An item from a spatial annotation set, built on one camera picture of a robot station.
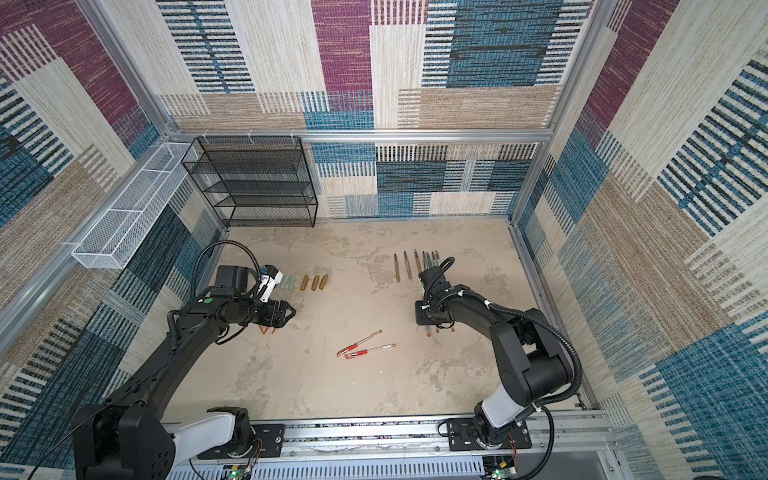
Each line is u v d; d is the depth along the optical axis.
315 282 1.02
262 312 0.73
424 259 1.08
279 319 0.74
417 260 1.08
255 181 1.09
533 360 0.45
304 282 1.02
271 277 0.75
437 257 1.08
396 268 1.06
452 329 0.91
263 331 0.92
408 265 1.07
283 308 0.75
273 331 0.92
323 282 1.02
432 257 1.08
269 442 0.73
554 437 0.71
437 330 0.91
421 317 0.84
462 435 0.73
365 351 0.88
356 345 0.89
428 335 0.90
